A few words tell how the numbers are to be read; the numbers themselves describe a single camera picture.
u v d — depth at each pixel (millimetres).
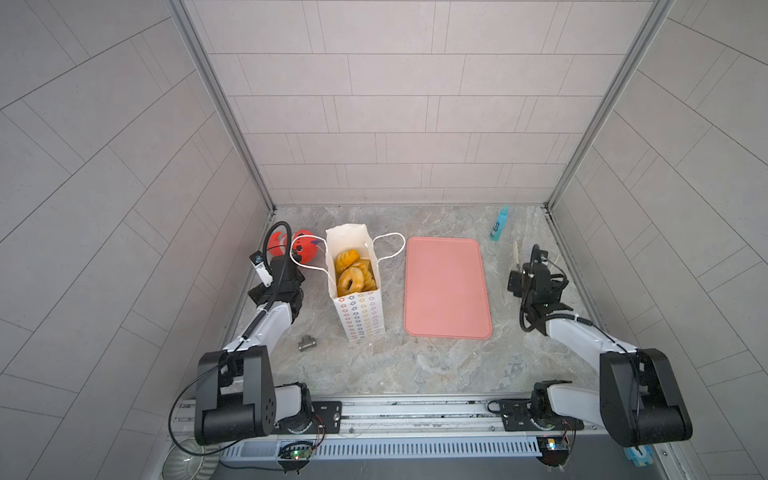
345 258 807
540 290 670
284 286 660
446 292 913
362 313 708
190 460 649
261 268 735
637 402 409
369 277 801
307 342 809
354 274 773
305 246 941
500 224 1009
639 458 653
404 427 708
